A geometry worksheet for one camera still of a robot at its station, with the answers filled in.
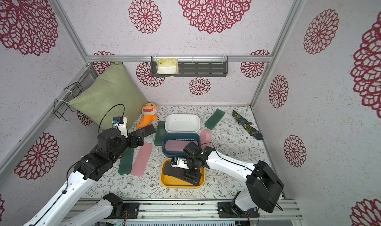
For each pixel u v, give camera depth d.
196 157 0.62
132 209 0.75
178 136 0.95
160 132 1.03
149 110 1.09
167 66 0.90
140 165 0.90
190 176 0.70
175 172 0.77
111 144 0.49
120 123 0.58
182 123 1.10
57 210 0.39
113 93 0.89
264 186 0.44
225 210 0.73
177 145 0.97
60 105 0.73
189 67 0.99
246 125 1.06
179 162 0.71
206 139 1.00
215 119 1.13
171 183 0.81
